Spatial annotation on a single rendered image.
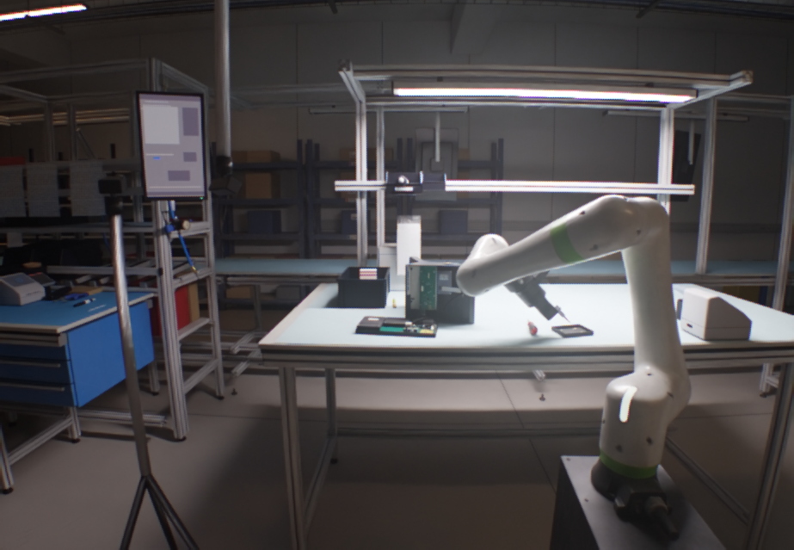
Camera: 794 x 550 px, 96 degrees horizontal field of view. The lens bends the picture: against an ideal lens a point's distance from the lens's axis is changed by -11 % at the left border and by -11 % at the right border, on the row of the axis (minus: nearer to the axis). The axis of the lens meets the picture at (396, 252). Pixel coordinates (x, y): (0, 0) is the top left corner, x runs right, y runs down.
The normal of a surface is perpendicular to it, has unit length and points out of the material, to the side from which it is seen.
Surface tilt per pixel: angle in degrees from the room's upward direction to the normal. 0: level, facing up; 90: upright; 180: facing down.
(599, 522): 0
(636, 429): 90
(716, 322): 90
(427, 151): 98
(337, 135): 90
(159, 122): 101
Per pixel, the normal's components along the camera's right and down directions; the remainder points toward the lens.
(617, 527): 0.00, -0.99
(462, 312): -0.51, 0.11
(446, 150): 0.01, 0.26
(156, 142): 0.38, 0.31
